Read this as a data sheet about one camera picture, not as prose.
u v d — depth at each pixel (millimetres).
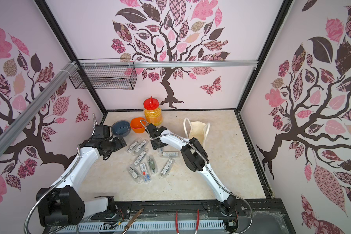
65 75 808
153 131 782
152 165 897
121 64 903
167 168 873
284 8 696
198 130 967
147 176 851
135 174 851
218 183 628
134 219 709
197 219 692
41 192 392
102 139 632
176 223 697
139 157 921
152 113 1008
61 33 767
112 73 949
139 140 1006
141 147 972
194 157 599
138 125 1067
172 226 698
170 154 923
